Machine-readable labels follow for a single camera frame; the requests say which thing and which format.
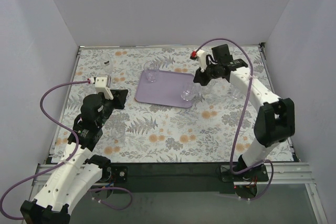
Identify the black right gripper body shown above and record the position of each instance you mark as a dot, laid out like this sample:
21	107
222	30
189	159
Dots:
200	77

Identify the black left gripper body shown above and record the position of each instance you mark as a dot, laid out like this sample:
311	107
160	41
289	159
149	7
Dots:
118	99

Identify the faceted clear tumbler glass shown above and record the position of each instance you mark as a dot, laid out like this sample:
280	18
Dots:
151	70

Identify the small clear glass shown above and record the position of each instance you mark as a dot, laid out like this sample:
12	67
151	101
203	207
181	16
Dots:
117	131

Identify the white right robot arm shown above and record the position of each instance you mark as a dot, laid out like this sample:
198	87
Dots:
275	121

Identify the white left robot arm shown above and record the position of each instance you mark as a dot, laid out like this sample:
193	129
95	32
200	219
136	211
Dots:
78	169

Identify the clear glass near tray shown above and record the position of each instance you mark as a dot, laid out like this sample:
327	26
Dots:
208	88

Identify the lilac rectangular plastic tray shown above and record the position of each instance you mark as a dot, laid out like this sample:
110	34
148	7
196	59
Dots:
166	90

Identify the clear glass far right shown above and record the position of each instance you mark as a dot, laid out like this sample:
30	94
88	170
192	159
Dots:
236	94

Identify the clear wine glass left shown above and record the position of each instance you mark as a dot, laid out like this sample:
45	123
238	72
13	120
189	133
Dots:
114	84

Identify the clear stemmed glass back left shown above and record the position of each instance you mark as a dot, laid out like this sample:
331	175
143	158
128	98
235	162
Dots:
106	62

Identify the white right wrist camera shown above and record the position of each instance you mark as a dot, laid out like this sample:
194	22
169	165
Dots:
201	57

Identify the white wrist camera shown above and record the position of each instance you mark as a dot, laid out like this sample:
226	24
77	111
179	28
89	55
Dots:
102	84
201	57

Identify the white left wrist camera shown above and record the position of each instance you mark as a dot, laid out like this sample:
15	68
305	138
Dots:
102	84

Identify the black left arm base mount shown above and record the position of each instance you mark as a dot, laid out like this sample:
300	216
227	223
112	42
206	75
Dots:
114	174

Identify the aluminium table frame rail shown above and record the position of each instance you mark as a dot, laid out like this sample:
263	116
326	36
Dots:
197	177

